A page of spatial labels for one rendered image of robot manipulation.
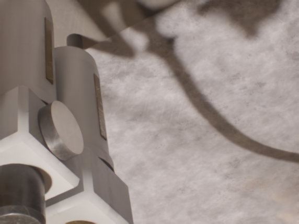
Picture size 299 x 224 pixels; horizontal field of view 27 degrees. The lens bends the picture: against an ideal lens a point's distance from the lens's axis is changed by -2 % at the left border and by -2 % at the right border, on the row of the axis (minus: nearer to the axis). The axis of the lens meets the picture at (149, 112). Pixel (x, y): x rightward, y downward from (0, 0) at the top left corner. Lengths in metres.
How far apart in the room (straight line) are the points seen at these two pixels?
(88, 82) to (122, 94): 0.44
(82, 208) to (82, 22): 0.48
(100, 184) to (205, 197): 0.83
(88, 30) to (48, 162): 0.51
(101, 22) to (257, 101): 0.36
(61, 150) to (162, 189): 0.84
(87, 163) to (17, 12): 0.17
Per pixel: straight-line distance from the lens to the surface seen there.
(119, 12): 0.97
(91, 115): 0.63
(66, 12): 0.97
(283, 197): 1.45
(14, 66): 0.56
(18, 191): 0.48
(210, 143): 1.24
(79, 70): 0.68
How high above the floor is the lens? 0.78
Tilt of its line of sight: 43 degrees down
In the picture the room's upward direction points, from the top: 169 degrees clockwise
